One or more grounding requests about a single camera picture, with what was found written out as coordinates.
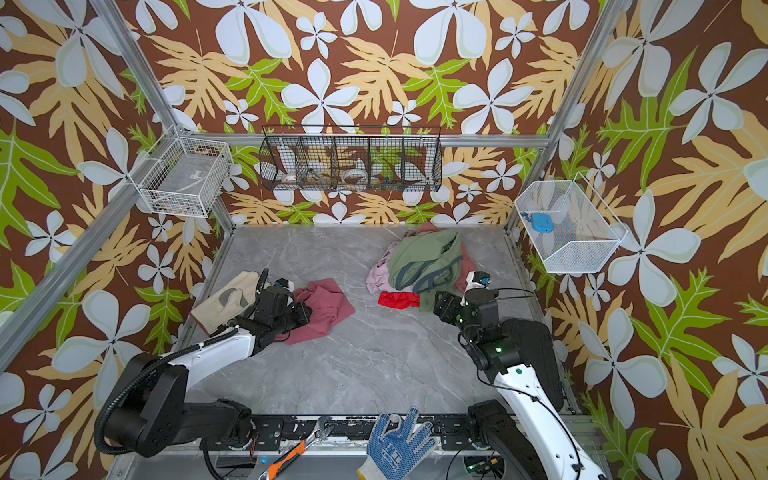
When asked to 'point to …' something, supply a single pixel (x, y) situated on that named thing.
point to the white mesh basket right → (585, 232)
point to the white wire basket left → (186, 177)
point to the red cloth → (399, 300)
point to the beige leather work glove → (229, 303)
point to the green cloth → (428, 263)
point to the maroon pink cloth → (328, 307)
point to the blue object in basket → (540, 222)
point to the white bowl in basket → (356, 173)
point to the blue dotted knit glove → (391, 455)
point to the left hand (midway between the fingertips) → (310, 305)
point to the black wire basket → (351, 157)
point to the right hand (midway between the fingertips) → (443, 295)
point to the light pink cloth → (378, 279)
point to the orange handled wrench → (323, 424)
